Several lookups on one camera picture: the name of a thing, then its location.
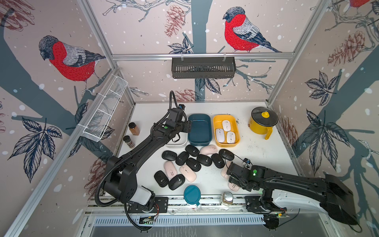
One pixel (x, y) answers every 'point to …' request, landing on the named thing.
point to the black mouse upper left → (182, 158)
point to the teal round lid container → (192, 195)
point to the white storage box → (180, 140)
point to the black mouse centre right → (204, 160)
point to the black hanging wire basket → (203, 67)
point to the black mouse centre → (193, 165)
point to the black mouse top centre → (192, 150)
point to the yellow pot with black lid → (262, 120)
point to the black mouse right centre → (217, 161)
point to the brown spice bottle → (133, 129)
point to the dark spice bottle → (127, 139)
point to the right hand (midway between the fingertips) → (232, 179)
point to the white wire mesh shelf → (98, 123)
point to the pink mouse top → (209, 149)
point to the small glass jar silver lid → (227, 198)
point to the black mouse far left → (169, 155)
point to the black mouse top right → (226, 154)
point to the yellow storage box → (217, 124)
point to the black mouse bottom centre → (176, 181)
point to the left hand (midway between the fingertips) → (189, 119)
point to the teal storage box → (201, 134)
